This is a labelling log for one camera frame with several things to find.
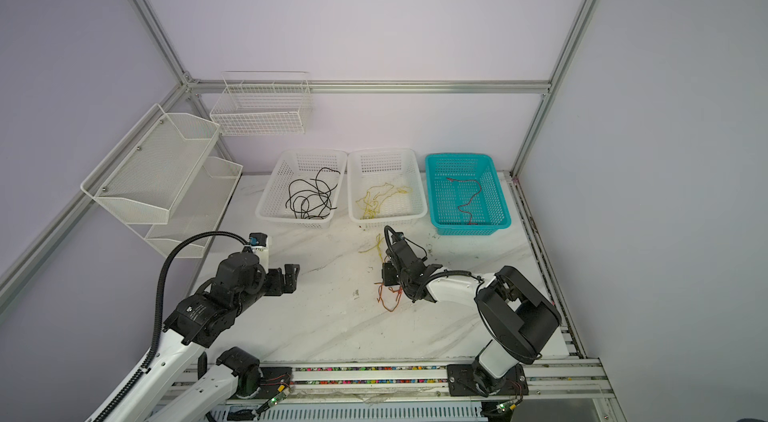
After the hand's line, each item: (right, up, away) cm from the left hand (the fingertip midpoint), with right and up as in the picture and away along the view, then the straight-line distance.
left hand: (279, 270), depth 75 cm
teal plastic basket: (+57, +20, +40) cm, 73 cm away
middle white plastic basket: (+32, +31, +44) cm, 63 cm away
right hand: (+26, -3, +15) cm, 31 cm away
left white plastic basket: (-6, +23, +40) cm, 46 cm away
